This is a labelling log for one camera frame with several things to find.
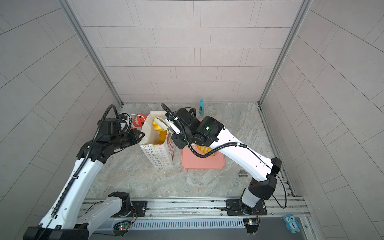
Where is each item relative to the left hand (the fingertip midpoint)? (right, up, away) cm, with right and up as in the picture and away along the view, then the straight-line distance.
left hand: (148, 132), depth 72 cm
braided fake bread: (+28, -12, +15) cm, 34 cm away
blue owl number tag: (+66, -40, -6) cm, 78 cm away
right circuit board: (+49, -42, -4) cm, 65 cm away
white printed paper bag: (+3, -11, 0) cm, 11 cm away
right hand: (+15, -2, -7) cm, 16 cm away
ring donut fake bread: (+5, +3, -3) cm, 7 cm away
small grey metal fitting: (+49, -24, +9) cm, 55 cm away
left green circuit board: (-8, -40, -7) cm, 42 cm away
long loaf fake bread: (+3, -5, +15) cm, 16 cm away
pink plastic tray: (+19, -18, +15) cm, 31 cm away
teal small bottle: (+26, +14, +32) cm, 44 cm away
